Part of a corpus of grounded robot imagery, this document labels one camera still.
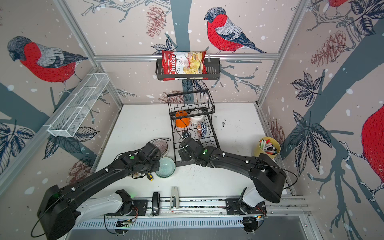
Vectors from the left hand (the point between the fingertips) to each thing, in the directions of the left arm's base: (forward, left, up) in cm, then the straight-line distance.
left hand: (158, 166), depth 80 cm
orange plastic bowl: (+31, -12, -1) cm, 33 cm away
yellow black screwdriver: (-3, +5, -6) cm, 8 cm away
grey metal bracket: (-11, -9, -6) cm, 16 cm away
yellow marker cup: (+10, -63, +3) cm, 64 cm away
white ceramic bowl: (+34, -21, -2) cm, 40 cm away
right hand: (+8, -15, +2) cm, 17 cm away
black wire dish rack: (+23, -18, +16) cm, 33 cm away
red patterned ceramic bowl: (+23, -25, +3) cm, 34 cm away
